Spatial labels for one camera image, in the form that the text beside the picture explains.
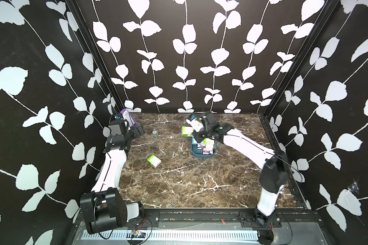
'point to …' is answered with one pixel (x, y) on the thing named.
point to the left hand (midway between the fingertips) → (135, 124)
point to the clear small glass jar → (155, 133)
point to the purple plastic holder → (134, 122)
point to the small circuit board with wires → (136, 234)
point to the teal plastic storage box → (198, 153)
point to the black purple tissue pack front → (209, 149)
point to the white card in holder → (126, 116)
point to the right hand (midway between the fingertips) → (191, 130)
